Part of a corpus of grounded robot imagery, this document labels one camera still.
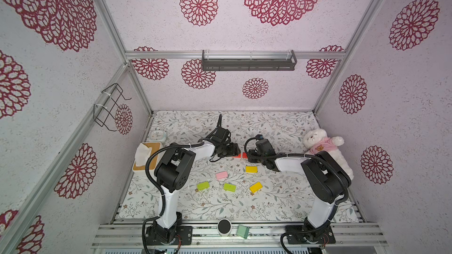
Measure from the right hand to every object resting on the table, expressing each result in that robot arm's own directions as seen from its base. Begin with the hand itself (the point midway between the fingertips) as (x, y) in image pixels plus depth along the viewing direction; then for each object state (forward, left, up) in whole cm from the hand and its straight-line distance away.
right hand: (248, 152), depth 98 cm
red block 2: (-3, +5, 0) cm, 6 cm away
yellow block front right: (-19, -3, -2) cm, 19 cm away
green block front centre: (-20, +10, -1) cm, 22 cm away
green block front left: (-19, +23, -2) cm, 30 cm away
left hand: (0, +7, 0) cm, 7 cm away
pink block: (-13, +14, -3) cm, 19 cm away
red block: (-2, +2, 0) cm, 3 cm away
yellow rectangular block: (-10, -2, -1) cm, 10 cm away
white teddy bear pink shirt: (+4, -37, +6) cm, 37 cm away
